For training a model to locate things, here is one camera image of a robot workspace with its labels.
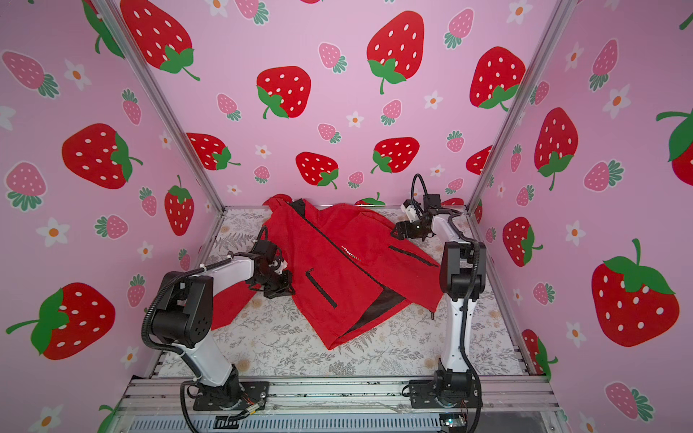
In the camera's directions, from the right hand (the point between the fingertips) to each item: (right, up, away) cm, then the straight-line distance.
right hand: (395, 232), depth 104 cm
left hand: (-37, -21, -10) cm, 43 cm away
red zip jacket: (-18, -15, -6) cm, 25 cm away
